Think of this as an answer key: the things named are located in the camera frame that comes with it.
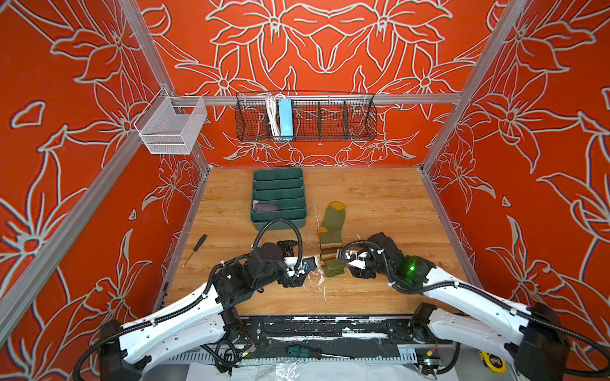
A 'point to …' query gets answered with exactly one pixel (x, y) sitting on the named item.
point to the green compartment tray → (286, 187)
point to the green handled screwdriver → (302, 352)
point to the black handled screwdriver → (195, 248)
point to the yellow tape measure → (493, 362)
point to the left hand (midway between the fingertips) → (302, 250)
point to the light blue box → (286, 119)
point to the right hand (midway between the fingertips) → (349, 251)
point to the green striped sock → (331, 235)
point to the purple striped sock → (262, 207)
